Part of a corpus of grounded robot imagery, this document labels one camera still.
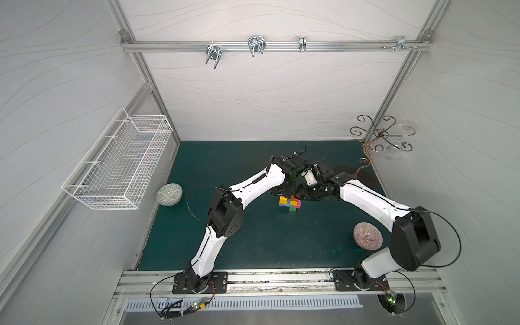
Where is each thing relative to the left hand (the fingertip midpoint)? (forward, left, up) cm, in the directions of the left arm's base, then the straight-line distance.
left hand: (287, 195), depth 86 cm
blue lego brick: (-2, -1, -5) cm, 5 cm away
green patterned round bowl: (+4, +56, -8) cm, 57 cm away
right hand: (0, -6, -1) cm, 6 cm away
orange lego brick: (-2, -2, +1) cm, 3 cm away
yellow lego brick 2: (-2, -3, -4) cm, 5 cm away
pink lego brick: (-2, -5, -5) cm, 7 cm away
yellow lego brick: (-1, +2, -1) cm, 3 cm away
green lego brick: (-2, -3, -8) cm, 9 cm away
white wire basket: (-5, +61, +21) cm, 65 cm away
